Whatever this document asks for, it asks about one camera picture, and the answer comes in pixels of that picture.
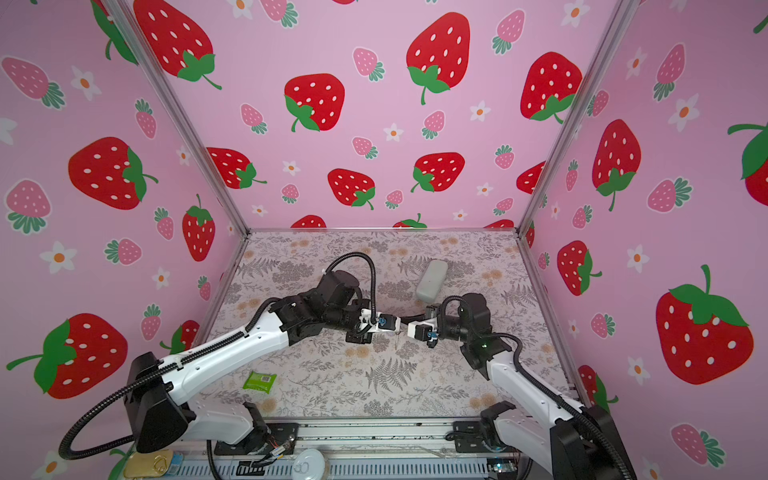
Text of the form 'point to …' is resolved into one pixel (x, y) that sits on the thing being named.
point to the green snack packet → (259, 381)
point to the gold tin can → (148, 464)
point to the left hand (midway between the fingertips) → (388, 319)
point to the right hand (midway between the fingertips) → (403, 313)
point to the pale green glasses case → (432, 280)
